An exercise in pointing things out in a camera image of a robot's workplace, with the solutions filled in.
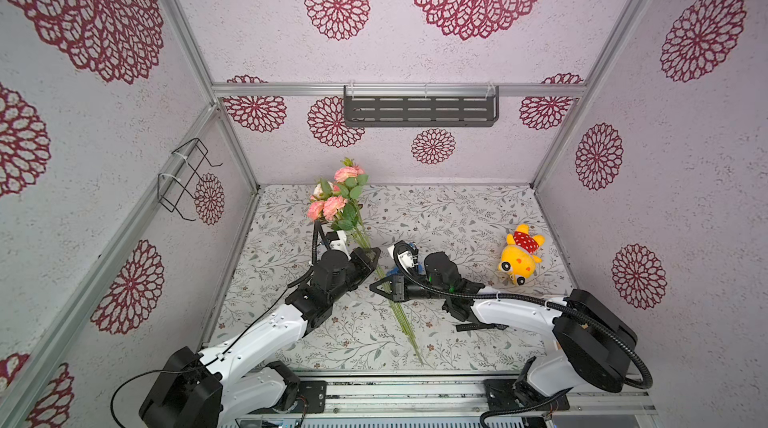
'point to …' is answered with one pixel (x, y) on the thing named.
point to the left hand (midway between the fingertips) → (383, 251)
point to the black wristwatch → (478, 326)
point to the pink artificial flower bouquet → (335, 202)
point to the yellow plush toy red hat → (519, 255)
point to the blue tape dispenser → (412, 244)
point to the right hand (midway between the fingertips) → (370, 287)
